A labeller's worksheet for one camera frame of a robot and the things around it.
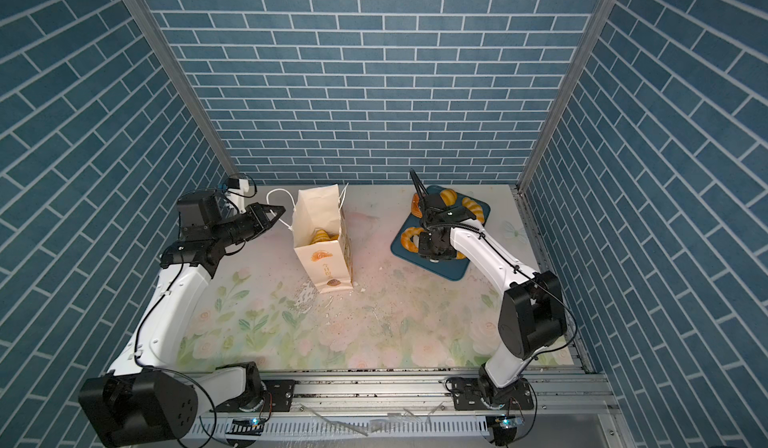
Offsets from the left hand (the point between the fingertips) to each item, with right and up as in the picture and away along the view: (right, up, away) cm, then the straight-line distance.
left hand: (284, 208), depth 74 cm
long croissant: (+4, -8, +21) cm, 23 cm away
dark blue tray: (+47, -20, +22) cm, 56 cm away
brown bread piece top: (+35, 0, +35) cm, 50 cm away
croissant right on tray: (+58, +1, +38) cm, 69 cm away
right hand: (+37, -12, +13) cm, 41 cm away
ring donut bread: (+31, -11, +27) cm, 43 cm away
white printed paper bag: (+10, -15, +5) cm, 18 cm away
